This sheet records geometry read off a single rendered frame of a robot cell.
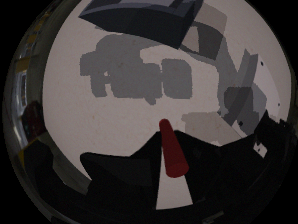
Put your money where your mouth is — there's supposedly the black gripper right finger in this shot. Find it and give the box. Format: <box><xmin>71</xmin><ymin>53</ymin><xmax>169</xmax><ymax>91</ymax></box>
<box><xmin>174</xmin><ymin>131</ymin><xmax>257</xmax><ymax>204</ymax></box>

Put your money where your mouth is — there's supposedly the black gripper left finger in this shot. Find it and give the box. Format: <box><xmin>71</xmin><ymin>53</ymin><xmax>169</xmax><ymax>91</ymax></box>
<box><xmin>80</xmin><ymin>132</ymin><xmax>162</xmax><ymax>210</ymax></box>

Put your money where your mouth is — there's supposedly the dark red peg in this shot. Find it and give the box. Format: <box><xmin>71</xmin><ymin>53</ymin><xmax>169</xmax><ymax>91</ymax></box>
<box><xmin>158</xmin><ymin>119</ymin><xmax>189</xmax><ymax>179</ymax></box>

